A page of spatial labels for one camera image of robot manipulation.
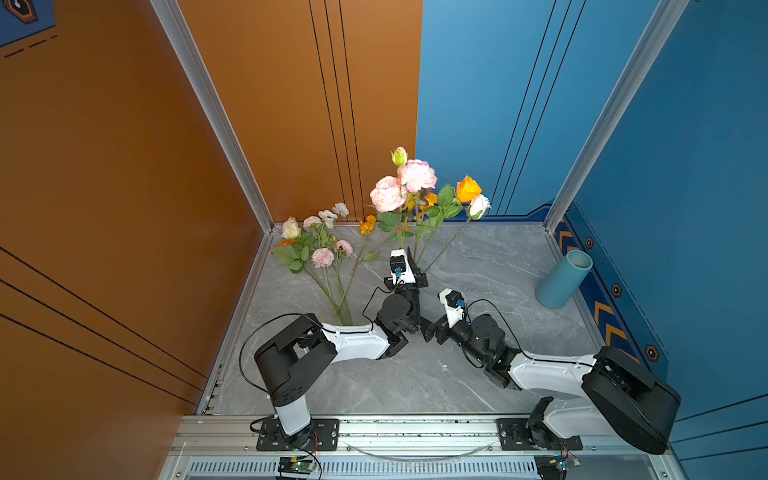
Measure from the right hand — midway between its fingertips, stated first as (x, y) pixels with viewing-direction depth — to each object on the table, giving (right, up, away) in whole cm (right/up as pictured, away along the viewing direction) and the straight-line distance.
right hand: (424, 306), depth 81 cm
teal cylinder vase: (+40, +7, +4) cm, 41 cm away
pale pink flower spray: (-34, +28, +32) cm, 54 cm away
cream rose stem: (-44, +13, +25) cm, 52 cm away
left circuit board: (-32, -36, -10) cm, 49 cm away
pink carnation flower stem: (-32, +12, +22) cm, 41 cm away
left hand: (-5, +15, -5) cm, 17 cm away
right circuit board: (+30, -36, -10) cm, 48 cm away
